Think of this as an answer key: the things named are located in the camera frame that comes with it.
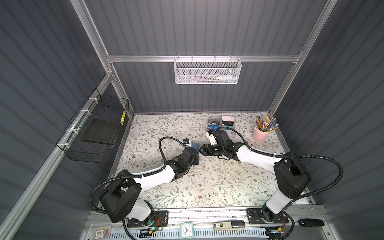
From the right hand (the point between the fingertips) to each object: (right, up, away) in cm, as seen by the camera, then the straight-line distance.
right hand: (203, 151), depth 87 cm
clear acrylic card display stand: (+9, +17, +18) cm, 26 cm away
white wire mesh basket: (+5, +62, +36) cm, 72 cm away
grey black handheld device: (+14, -30, -20) cm, 39 cm away
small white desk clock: (-9, -34, -18) cm, 40 cm away
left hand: (-4, -1, -1) cm, 4 cm away
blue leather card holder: (-4, +3, -1) cm, 5 cm away
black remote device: (+50, -31, -18) cm, 61 cm away
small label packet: (-47, -35, -18) cm, 61 cm away
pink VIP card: (+19, +20, +18) cm, 33 cm away
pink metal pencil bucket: (+38, +8, +12) cm, 41 cm away
